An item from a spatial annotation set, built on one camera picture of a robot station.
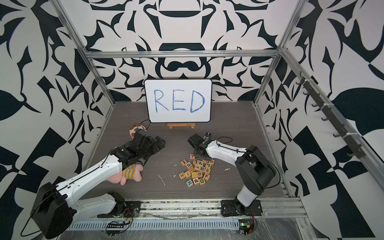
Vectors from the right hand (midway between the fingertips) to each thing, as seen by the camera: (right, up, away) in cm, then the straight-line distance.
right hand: (199, 152), depth 91 cm
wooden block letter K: (-6, -14, -12) cm, 19 cm away
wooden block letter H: (-10, -11, -8) cm, 17 cm away
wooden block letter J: (-9, -5, -4) cm, 11 cm away
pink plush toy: (-35, -8, -12) cm, 38 cm away
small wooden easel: (-4, +16, +10) cm, 19 cm away
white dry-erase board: (-13, +31, +3) cm, 34 cm away
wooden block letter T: (-5, -2, -2) cm, 6 cm away
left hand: (-22, +7, -9) cm, 25 cm away
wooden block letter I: (-7, -10, -8) cm, 15 cm away
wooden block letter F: (+3, -11, -9) cm, 15 cm away
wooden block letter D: (+1, -13, -10) cm, 17 cm away
